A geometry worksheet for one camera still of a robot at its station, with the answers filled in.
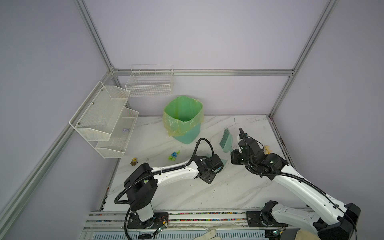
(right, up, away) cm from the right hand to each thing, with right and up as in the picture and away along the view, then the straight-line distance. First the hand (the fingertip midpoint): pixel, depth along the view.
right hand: (229, 153), depth 75 cm
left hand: (-12, -14, +6) cm, 19 cm away
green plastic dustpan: (-5, -2, -9) cm, 11 cm away
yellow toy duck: (+31, -2, +23) cm, 38 cm away
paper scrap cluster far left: (-32, -5, +22) cm, 39 cm away
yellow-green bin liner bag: (-28, +23, +32) cm, 49 cm away
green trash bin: (-21, +8, +15) cm, 27 cm away
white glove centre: (-11, -38, -5) cm, 40 cm away
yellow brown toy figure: (-57, -8, +18) cm, 60 cm away
